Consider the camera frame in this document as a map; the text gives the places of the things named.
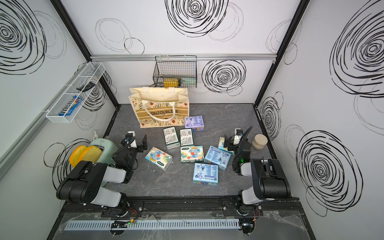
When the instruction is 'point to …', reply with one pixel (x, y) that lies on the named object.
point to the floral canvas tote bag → (160, 107)
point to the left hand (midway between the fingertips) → (137, 135)
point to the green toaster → (110, 151)
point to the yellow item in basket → (170, 82)
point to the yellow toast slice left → (77, 154)
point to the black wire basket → (176, 71)
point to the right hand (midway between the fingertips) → (235, 135)
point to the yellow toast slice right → (91, 153)
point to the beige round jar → (259, 141)
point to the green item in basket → (188, 81)
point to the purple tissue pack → (195, 122)
